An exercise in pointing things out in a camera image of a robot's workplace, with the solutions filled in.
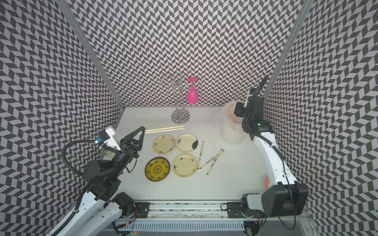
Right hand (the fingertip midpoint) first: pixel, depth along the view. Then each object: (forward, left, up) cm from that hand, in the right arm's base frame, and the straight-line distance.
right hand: (244, 106), depth 77 cm
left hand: (-22, +44, +11) cm, 51 cm away
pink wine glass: (+21, +28, -10) cm, 36 cm away
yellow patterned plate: (-22, +49, -30) cm, 62 cm away
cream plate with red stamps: (-20, +33, -29) cm, 48 cm away
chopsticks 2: (-14, +13, -30) cm, 35 cm away
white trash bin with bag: (-10, +7, -8) cm, 14 cm away
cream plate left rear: (-5, +48, -30) cm, 57 cm away
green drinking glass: (-10, +86, -31) cm, 92 cm away
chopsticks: (-10, +10, -30) cm, 33 cm away
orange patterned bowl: (-30, -13, -29) cm, 44 cm away
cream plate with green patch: (-4, +32, -29) cm, 44 cm away
